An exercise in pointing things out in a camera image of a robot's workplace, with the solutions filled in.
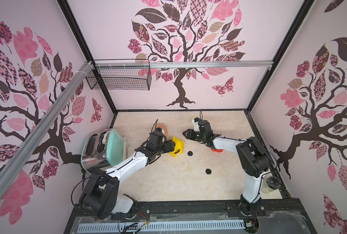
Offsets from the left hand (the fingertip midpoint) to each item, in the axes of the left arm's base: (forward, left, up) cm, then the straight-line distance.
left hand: (171, 147), depth 87 cm
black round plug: (-11, -23, -10) cm, 27 cm away
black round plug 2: (+1, -12, -10) cm, 16 cm away
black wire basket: (+42, +33, +25) cm, 59 cm away
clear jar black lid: (-22, -52, 0) cm, 56 cm away
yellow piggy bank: (+1, -5, -2) cm, 5 cm away
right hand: (+12, -9, 0) cm, 15 cm away
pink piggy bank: (+17, +6, -1) cm, 18 cm away
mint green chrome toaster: (-6, +36, +10) cm, 37 cm away
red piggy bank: (0, -30, -5) cm, 30 cm away
